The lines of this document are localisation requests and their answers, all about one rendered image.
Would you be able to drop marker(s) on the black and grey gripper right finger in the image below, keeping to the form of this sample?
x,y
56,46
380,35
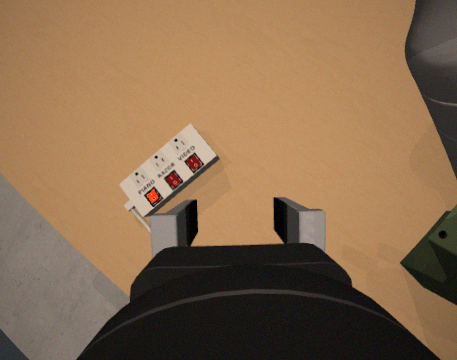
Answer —
x,y
295,223

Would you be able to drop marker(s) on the white power strip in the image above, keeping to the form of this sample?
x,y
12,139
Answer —
x,y
166,173

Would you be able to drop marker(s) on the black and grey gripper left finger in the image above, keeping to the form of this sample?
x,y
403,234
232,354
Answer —
x,y
177,227

